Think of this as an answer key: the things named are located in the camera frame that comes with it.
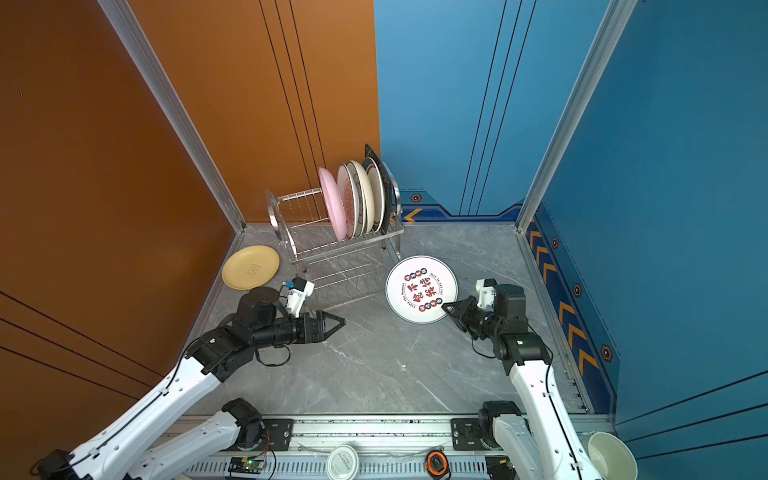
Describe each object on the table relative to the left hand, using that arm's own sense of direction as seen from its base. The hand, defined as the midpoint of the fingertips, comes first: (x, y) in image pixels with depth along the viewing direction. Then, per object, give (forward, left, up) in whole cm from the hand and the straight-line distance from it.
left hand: (336, 322), depth 70 cm
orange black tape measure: (-26, -24, -18) cm, 40 cm away
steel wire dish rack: (+30, +6, -19) cm, 36 cm away
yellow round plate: (+32, +38, -22) cm, 54 cm away
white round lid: (-26, -3, -15) cm, 30 cm away
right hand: (+6, -25, -2) cm, 26 cm away
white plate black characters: (+11, -20, -2) cm, 23 cm away
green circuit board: (-26, +21, -23) cm, 41 cm away
